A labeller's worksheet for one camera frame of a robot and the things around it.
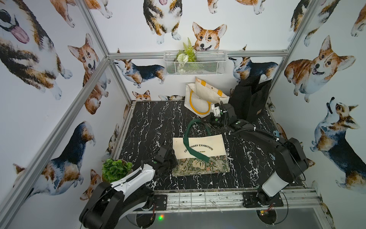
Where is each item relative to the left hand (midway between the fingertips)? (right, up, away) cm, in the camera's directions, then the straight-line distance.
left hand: (179, 159), depth 87 cm
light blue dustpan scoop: (+66, +14, +11) cm, 68 cm away
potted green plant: (-31, +1, -18) cm, 36 cm away
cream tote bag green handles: (+12, +1, +3) cm, 12 cm away
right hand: (+11, +25, -5) cm, 27 cm away
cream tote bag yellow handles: (+14, +41, +22) cm, 49 cm away
